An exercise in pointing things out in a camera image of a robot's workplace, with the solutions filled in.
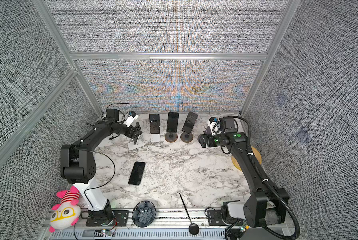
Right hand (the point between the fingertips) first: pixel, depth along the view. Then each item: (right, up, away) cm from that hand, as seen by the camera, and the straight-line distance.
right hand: (208, 138), depth 82 cm
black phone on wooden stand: (-20, +9, +15) cm, 27 cm away
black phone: (-44, -2, +14) cm, 46 cm away
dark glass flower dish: (-33, -37, -7) cm, 51 cm away
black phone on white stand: (-32, +9, +16) cm, 37 cm away
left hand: (-43, +4, +13) cm, 45 cm away
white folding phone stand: (-42, -5, +19) cm, 46 cm away
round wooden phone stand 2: (-11, -1, +22) cm, 25 cm away
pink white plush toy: (-68, -34, -13) cm, 77 cm away
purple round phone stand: (+3, +4, +18) cm, 18 cm away
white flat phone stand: (-32, -1, +21) cm, 39 cm away
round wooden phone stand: (-21, -1, +23) cm, 31 cm away
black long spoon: (-9, -41, -13) cm, 44 cm away
